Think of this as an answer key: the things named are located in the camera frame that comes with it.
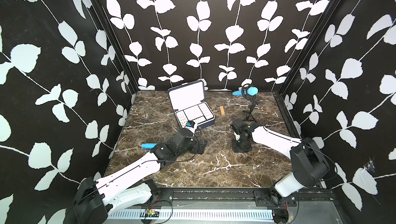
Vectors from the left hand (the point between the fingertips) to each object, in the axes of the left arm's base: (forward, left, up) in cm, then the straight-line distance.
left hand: (201, 138), depth 77 cm
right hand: (0, -19, -13) cm, 23 cm away
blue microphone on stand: (+24, -29, +10) cm, 39 cm away
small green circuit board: (-29, +24, -17) cm, 42 cm away
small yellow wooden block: (+29, -16, -15) cm, 36 cm away
